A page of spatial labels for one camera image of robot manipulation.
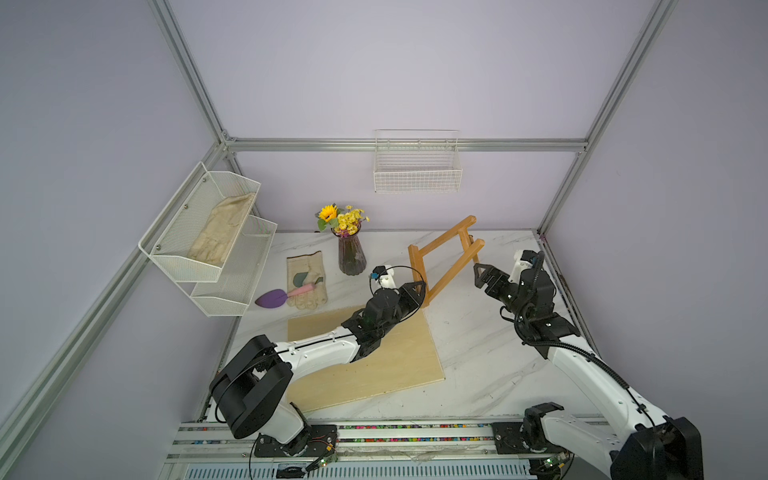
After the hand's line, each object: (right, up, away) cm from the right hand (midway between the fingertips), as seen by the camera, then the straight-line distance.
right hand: (487, 275), depth 82 cm
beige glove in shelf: (-73, +12, -3) cm, 74 cm away
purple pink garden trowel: (-67, -9, +19) cm, 70 cm away
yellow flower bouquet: (-41, +16, +7) cm, 44 cm away
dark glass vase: (-41, +6, +19) cm, 45 cm away
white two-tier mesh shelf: (-79, -5, +6) cm, 79 cm away
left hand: (-17, -3, -2) cm, 18 cm away
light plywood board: (-22, -25, +4) cm, 34 cm away
